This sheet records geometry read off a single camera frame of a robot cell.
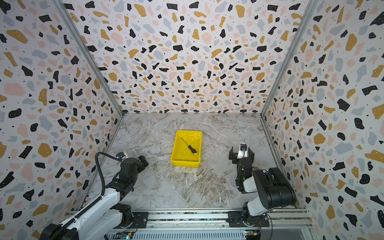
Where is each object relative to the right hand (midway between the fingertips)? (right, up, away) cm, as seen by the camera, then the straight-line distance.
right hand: (240, 145), depth 89 cm
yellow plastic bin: (-37, -7, +9) cm, 38 cm away
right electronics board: (+1, -41, -17) cm, 44 cm away
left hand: (-59, -7, -4) cm, 60 cm away
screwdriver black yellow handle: (-28, -5, +9) cm, 30 cm away
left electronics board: (-60, -40, -19) cm, 75 cm away
